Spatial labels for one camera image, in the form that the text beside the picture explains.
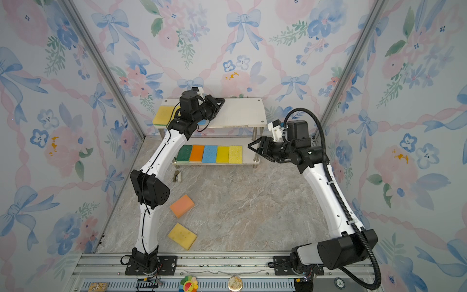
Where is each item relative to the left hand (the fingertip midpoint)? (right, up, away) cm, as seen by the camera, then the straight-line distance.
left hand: (227, 95), depth 78 cm
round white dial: (+44, -75, -8) cm, 87 cm away
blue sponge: (-10, -25, +23) cm, 35 cm away
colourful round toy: (-14, -74, -9) cm, 76 cm away
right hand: (+10, -22, -8) cm, 26 cm away
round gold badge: (+3, -75, -8) cm, 75 cm away
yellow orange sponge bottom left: (-19, -61, +2) cm, 64 cm away
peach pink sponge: (-22, -50, +10) cm, 56 cm away
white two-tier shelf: (+4, -6, +5) cm, 9 cm away
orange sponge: (-17, -24, +21) cm, 36 cm away
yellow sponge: (-4, -26, +22) cm, 35 cm away
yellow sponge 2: (+4, -25, +24) cm, 35 cm away
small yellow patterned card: (-48, -76, -9) cm, 90 cm away
